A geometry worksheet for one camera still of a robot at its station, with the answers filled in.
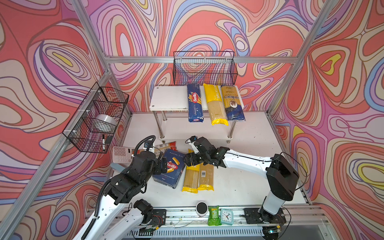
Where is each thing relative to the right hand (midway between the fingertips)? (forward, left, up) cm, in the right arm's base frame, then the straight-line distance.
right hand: (190, 161), depth 84 cm
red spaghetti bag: (+15, +12, -7) cm, 21 cm away
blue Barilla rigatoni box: (+1, +9, -3) cm, 9 cm away
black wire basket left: (+9, +47, +23) cm, 53 cm away
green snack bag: (-28, -11, -8) cm, 31 cm away
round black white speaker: (-23, -5, -4) cm, 24 cm away
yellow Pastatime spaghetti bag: (-7, 0, -7) cm, 10 cm away
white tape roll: (+13, +41, +24) cm, 49 cm away
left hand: (-4, +14, +14) cm, 20 cm away
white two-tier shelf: (+19, +10, +25) cm, 33 cm away
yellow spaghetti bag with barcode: (-7, -9, -6) cm, 13 cm away
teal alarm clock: (-27, -17, -7) cm, 33 cm away
